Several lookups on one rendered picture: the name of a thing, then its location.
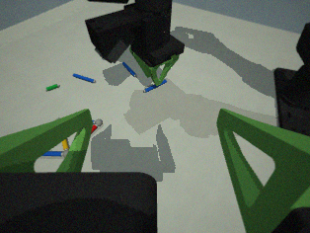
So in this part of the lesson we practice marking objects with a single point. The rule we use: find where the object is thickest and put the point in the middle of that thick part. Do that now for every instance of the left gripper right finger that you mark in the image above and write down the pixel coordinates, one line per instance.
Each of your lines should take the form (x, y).
(264, 207)

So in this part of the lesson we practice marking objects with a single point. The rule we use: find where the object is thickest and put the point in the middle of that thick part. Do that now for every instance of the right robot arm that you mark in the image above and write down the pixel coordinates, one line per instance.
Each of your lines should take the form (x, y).
(112, 34)

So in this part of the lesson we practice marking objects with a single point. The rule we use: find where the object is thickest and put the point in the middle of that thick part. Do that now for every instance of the yellow rod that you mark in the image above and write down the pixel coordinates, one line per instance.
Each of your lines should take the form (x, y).
(65, 145)

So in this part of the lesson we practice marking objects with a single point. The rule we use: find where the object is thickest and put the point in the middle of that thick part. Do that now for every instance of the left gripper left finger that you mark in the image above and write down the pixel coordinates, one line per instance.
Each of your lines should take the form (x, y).
(19, 150)

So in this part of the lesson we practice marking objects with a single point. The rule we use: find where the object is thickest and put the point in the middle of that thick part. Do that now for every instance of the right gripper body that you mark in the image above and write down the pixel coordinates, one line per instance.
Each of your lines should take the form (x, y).
(171, 45)

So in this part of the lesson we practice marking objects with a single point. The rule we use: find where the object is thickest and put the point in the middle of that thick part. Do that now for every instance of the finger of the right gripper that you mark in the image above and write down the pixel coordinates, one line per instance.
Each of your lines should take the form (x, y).
(167, 67)
(141, 63)

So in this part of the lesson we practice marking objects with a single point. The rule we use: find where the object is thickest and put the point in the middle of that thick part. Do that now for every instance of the dark red rod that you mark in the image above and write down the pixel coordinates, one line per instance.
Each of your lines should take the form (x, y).
(94, 127)

